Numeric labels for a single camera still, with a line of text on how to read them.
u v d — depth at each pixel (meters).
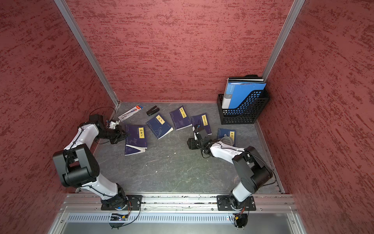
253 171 0.45
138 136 0.90
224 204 0.74
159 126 1.05
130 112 1.13
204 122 1.07
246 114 0.99
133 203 0.74
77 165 0.47
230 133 1.01
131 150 0.92
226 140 0.95
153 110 1.13
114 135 0.77
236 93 0.95
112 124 0.83
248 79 0.99
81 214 0.71
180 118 1.10
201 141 0.71
